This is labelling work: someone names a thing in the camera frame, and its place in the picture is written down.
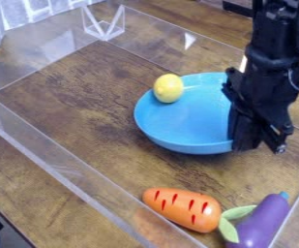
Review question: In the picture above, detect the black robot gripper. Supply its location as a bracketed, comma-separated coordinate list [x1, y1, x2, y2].
[222, 67, 299, 154]

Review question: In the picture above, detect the blue round plastic tray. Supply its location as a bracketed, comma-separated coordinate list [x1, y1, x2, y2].
[133, 72, 232, 155]

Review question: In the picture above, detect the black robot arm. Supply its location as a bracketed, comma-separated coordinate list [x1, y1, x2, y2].
[222, 0, 299, 153]

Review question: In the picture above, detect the orange toy carrot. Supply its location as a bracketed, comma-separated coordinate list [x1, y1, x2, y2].
[142, 188, 256, 243]

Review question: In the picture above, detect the yellow toy lemon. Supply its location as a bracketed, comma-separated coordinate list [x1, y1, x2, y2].
[152, 74, 184, 104]

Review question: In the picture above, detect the purple toy eggplant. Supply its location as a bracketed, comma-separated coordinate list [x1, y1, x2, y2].
[225, 191, 289, 248]

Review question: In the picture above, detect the clear acrylic corner bracket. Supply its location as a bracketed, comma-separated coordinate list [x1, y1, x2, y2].
[80, 6, 124, 42]

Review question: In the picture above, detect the clear acrylic front wall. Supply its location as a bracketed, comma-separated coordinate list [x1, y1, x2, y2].
[0, 103, 206, 248]

